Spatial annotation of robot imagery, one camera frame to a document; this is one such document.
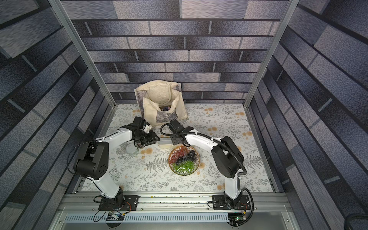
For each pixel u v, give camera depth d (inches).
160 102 43.2
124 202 28.7
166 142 36.7
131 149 34.5
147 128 35.3
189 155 34.2
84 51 34.2
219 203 28.6
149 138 32.9
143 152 36.4
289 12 28.0
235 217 27.8
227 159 19.2
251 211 27.6
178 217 30.5
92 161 18.9
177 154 34.4
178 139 26.5
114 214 27.9
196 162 34.1
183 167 32.1
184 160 33.5
